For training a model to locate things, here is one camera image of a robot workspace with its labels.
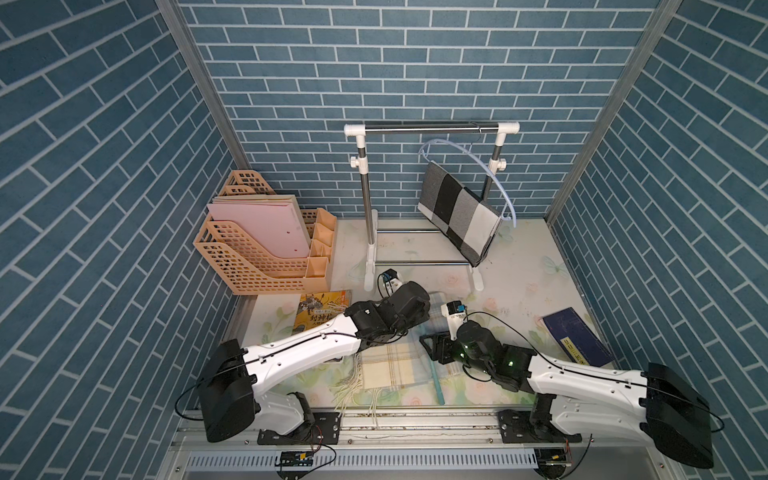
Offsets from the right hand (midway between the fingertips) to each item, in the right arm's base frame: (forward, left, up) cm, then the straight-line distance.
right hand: (428, 340), depth 78 cm
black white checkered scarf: (+32, -11, +13) cm, 36 cm away
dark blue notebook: (+8, -46, -10) cm, 48 cm away
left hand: (+5, -1, +7) cm, 9 cm away
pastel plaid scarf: (-4, +6, -9) cm, 12 cm away
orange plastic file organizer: (+15, +52, +7) cm, 55 cm away
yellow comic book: (+12, +35, -9) cm, 38 cm away
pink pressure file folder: (+27, +49, +10) cm, 57 cm away
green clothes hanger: (-8, -2, -3) cm, 9 cm away
